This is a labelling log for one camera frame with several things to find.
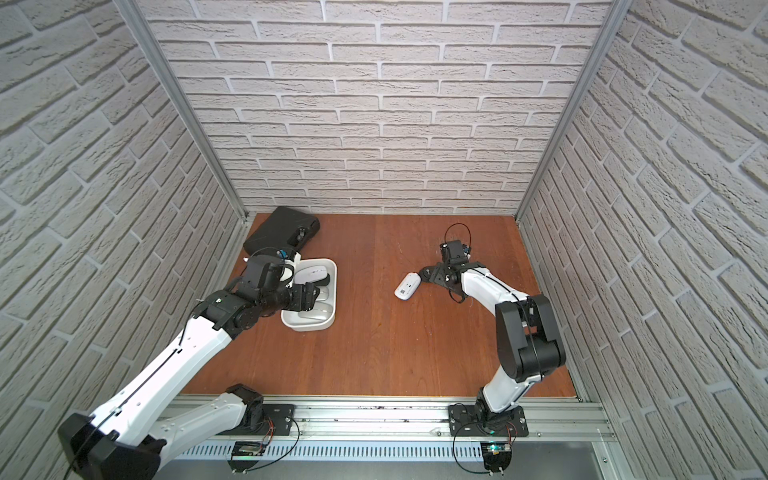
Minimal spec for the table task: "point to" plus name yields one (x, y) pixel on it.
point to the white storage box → (292, 320)
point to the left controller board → (245, 448)
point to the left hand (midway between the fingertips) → (310, 284)
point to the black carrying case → (285, 230)
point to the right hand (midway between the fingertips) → (451, 278)
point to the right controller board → (496, 455)
